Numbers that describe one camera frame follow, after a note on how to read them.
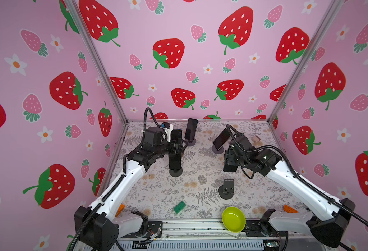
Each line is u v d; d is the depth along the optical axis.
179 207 0.80
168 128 0.68
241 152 0.55
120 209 0.80
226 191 0.82
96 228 0.38
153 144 0.57
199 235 0.73
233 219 0.77
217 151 1.03
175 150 0.66
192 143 1.08
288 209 0.80
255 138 1.08
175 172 0.93
